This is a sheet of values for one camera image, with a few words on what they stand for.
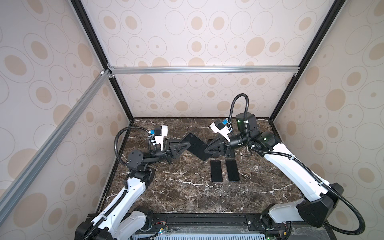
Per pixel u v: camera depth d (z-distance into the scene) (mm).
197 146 574
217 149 589
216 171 921
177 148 583
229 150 544
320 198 396
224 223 760
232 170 915
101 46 818
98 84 796
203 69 921
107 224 403
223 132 547
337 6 675
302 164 437
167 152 531
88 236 372
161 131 516
